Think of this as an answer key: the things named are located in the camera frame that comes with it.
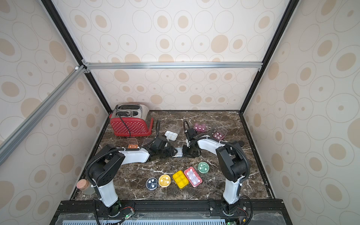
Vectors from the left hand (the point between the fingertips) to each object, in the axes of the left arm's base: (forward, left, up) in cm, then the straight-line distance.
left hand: (180, 152), depth 91 cm
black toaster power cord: (+14, +36, +9) cm, 39 cm away
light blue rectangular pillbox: (+1, 0, -3) cm, 4 cm away
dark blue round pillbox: (-19, +16, -2) cm, 25 cm away
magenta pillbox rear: (+23, -15, -4) cm, 28 cm away
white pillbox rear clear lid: (+23, +5, -4) cm, 24 cm away
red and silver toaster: (+18, +33, +12) cm, 39 cm away
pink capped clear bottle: (-23, +49, +5) cm, 54 cm away
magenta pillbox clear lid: (+16, -30, -2) cm, 33 cm away
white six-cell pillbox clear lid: (+11, +24, -4) cm, 27 cm away
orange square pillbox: (+8, +33, -1) cm, 34 cm away
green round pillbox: (-9, -15, -2) cm, 18 cm away
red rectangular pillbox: (-15, -8, -2) cm, 17 cm away
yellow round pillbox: (-17, +9, -3) cm, 19 cm away
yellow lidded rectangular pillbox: (-16, -1, -2) cm, 16 cm away
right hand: (0, -6, -3) cm, 7 cm away
